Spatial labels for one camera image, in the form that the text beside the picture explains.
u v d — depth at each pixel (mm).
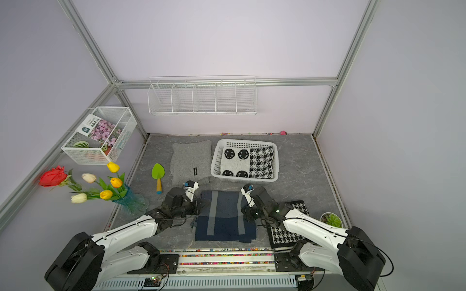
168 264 724
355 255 405
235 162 1017
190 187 773
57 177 588
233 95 1040
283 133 1239
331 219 739
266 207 630
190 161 1026
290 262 663
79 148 706
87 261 409
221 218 828
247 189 744
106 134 754
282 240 754
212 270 727
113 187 680
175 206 672
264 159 1015
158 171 1024
